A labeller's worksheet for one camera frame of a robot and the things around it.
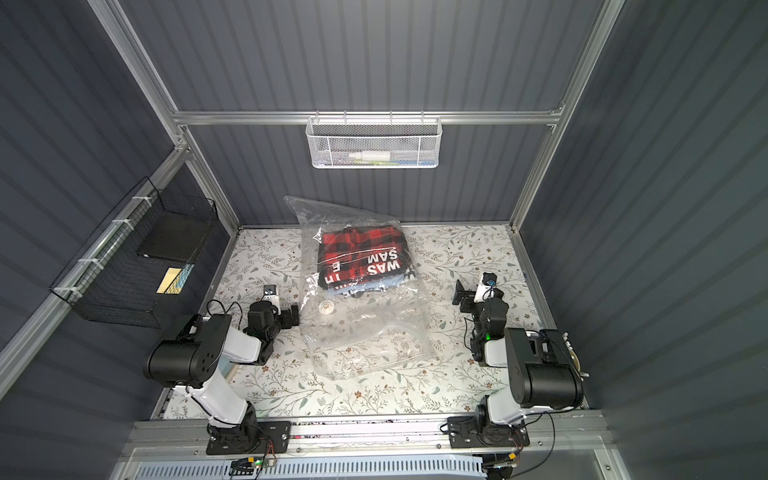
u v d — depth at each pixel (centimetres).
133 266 72
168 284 64
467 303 82
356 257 99
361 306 98
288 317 89
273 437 74
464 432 74
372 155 93
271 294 85
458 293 83
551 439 71
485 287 78
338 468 77
